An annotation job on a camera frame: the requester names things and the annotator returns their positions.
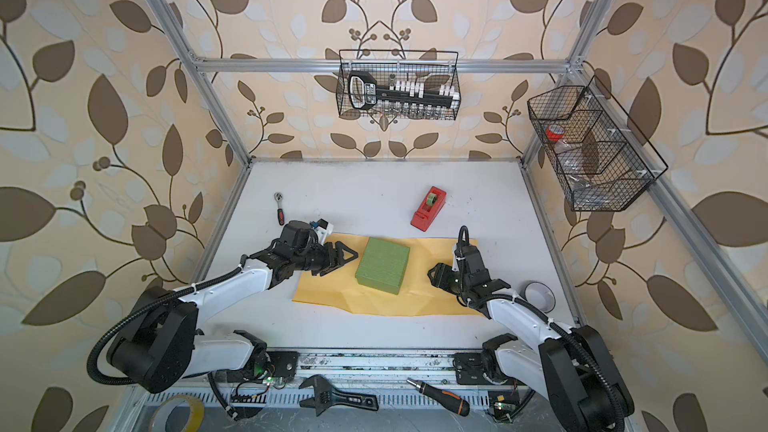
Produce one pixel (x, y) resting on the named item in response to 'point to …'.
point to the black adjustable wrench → (325, 395)
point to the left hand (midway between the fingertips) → (353, 256)
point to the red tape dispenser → (430, 208)
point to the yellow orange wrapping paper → (417, 293)
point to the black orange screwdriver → (442, 398)
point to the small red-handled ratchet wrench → (278, 196)
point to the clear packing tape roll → (158, 421)
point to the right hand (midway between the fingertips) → (436, 279)
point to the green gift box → (383, 265)
